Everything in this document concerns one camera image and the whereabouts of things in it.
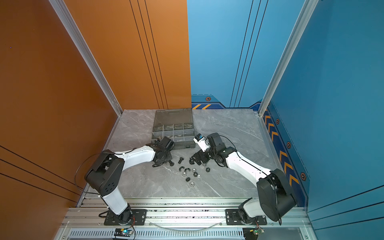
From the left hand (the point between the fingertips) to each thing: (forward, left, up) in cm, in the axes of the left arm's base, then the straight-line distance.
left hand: (168, 156), depth 95 cm
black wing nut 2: (-12, -11, +1) cm, 16 cm away
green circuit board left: (-39, +16, -2) cm, 43 cm away
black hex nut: (-8, -25, 0) cm, 26 cm away
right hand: (-3, -18, +10) cm, 21 cm away
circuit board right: (-39, -45, -1) cm, 60 cm away
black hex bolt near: (-2, -8, +1) cm, 9 cm away
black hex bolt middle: (-5, -3, +1) cm, 6 cm away
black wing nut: (-8, -9, +1) cm, 12 cm away
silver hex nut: (-17, -16, +1) cm, 23 cm away
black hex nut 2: (-15, -13, +1) cm, 20 cm away
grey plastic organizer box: (+26, -2, +1) cm, 26 cm away
